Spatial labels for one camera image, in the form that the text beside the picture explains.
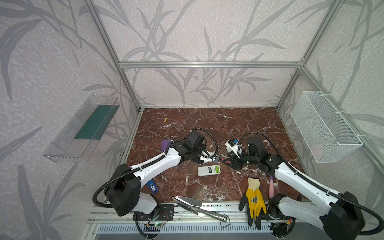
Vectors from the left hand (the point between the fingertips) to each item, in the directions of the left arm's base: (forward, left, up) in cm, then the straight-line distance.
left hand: (208, 146), depth 83 cm
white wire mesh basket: (-6, -50, +21) cm, 55 cm away
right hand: (-5, -9, +2) cm, 10 cm away
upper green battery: (-8, -6, -12) cm, 16 cm away
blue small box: (-19, +30, -10) cm, 37 cm away
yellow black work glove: (-26, -23, -10) cm, 36 cm away
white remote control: (-11, +1, +9) cm, 15 cm away
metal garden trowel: (-28, +6, -14) cm, 32 cm away
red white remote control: (-10, -1, -12) cm, 15 cm away
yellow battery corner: (+30, +32, -14) cm, 46 cm away
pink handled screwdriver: (-9, -7, +3) cm, 12 cm away
